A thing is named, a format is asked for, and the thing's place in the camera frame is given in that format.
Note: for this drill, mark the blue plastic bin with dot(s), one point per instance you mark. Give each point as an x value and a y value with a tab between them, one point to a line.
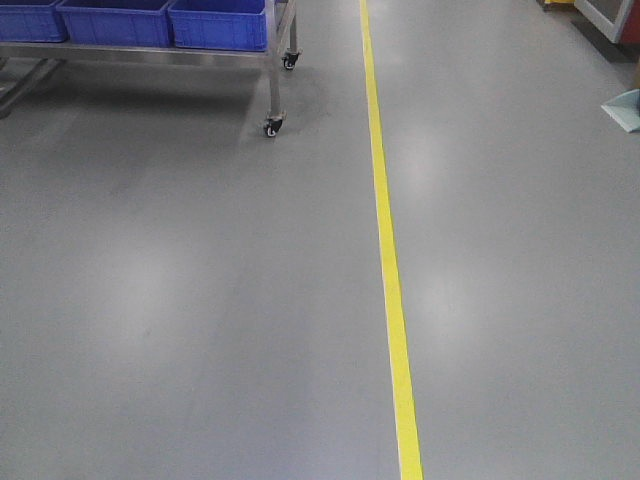
220	27
27	22
115	25

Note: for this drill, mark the steel rack on castors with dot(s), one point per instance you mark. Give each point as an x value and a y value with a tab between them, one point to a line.
150	55

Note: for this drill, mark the pale blue dustpan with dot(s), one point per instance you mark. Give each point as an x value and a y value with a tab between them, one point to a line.
625	112

